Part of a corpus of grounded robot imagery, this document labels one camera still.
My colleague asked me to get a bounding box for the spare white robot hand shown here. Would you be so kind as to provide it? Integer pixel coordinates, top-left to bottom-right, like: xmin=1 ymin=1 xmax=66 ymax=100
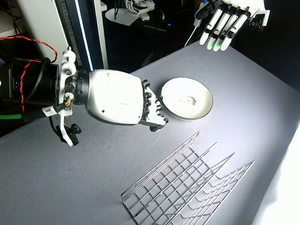
xmin=122 ymin=0 xmax=156 ymax=17

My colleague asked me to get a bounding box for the white cable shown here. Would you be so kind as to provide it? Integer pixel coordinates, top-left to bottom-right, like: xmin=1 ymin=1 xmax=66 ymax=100
xmin=183 ymin=25 xmax=199 ymax=47

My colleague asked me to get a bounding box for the grey table cloth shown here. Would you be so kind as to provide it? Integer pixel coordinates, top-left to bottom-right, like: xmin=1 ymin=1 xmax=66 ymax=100
xmin=0 ymin=35 xmax=300 ymax=225

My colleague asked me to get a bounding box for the white column with black stripe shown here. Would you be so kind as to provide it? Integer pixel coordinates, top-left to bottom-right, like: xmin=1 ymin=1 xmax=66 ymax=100
xmin=16 ymin=0 xmax=109 ymax=74

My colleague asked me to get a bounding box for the metal wire dish rack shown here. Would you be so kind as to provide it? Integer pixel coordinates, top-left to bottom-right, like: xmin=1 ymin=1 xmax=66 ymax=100
xmin=117 ymin=128 xmax=258 ymax=225

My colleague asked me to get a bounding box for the white bowl with dark rim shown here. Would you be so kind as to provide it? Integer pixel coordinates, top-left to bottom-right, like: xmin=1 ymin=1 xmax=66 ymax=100
xmin=160 ymin=76 xmax=214 ymax=122

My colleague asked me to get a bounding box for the black device with blue light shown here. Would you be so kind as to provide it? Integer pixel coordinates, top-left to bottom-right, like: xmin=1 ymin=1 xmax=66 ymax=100
xmin=142 ymin=15 xmax=173 ymax=33

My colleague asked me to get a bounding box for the white paper sheet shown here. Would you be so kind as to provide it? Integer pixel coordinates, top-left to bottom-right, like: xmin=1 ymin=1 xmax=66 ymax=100
xmin=104 ymin=7 xmax=141 ymax=27

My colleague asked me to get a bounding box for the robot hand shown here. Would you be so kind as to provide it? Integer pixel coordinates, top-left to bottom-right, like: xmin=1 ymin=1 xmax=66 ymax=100
xmin=84 ymin=66 xmax=170 ymax=136
xmin=194 ymin=0 xmax=266 ymax=53

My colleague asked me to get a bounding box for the grey cable adapter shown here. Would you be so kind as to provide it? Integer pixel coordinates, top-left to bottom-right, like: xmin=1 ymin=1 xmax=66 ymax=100
xmin=193 ymin=0 xmax=209 ymax=27

